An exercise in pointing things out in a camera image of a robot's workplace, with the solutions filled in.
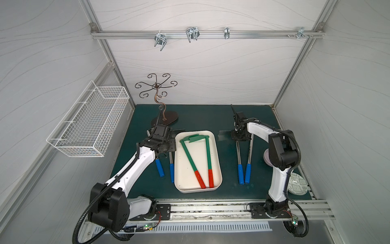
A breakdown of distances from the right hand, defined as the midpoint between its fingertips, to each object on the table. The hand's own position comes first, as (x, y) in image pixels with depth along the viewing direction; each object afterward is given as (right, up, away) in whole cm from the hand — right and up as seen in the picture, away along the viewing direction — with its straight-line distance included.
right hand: (236, 137), depth 100 cm
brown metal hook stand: (-53, +11, +10) cm, 55 cm away
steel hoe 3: (-49, -16, -12) cm, 53 cm away
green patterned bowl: (+29, -24, -18) cm, 42 cm away
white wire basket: (-77, +8, -31) cm, 83 cm away
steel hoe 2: (-41, -15, -13) cm, 46 cm away
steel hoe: (-1, -16, -12) cm, 20 cm away
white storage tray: (-33, -22, -17) cm, 43 cm away
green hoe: (-31, -12, -9) cm, 35 cm away
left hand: (-41, -3, -16) cm, 44 cm away
